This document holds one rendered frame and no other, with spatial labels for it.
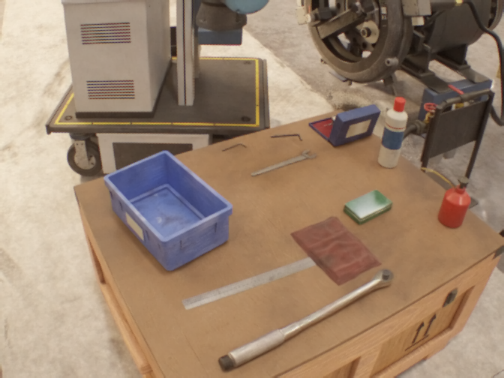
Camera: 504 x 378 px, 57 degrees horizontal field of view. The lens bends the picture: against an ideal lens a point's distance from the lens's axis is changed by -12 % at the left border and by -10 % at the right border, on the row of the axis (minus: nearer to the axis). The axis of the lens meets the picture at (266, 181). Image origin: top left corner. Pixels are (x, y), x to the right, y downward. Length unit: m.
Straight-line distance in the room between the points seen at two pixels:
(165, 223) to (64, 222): 0.87
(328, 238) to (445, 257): 0.32
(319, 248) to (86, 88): 1.21
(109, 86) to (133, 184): 0.75
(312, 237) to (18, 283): 1.14
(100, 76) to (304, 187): 0.97
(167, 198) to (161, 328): 0.44
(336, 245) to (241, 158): 0.46
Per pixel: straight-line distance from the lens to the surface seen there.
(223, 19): 1.83
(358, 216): 1.36
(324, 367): 1.17
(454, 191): 1.41
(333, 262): 1.24
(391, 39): 2.34
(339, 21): 2.57
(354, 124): 1.63
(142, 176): 1.39
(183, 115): 2.09
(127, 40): 1.96
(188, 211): 1.37
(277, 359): 1.07
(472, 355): 1.79
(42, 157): 2.57
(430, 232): 1.42
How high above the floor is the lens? 1.37
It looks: 37 degrees down
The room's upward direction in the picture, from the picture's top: 4 degrees clockwise
